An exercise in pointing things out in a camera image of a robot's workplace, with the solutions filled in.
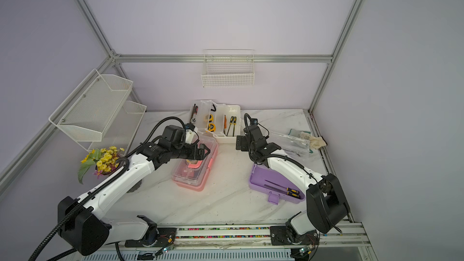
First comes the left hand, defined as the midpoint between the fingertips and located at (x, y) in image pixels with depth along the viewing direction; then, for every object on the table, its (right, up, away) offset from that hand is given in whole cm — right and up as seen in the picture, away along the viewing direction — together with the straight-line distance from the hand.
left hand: (201, 153), depth 79 cm
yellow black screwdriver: (+15, +14, +32) cm, 38 cm away
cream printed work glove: (+62, +2, +24) cm, 67 cm away
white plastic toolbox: (-7, +22, +28) cm, 36 cm away
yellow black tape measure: (+2, +12, +21) cm, 24 cm away
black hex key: (+2, +23, +32) cm, 39 cm away
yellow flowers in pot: (-35, -1, -11) cm, 37 cm away
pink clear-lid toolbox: (-5, -11, +4) cm, 12 cm away
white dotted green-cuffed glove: (+53, +8, +23) cm, 58 cm away
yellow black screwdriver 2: (+12, +14, +34) cm, 39 cm away
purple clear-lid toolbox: (+35, -17, +11) cm, 40 cm away
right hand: (+22, +4, +8) cm, 24 cm away
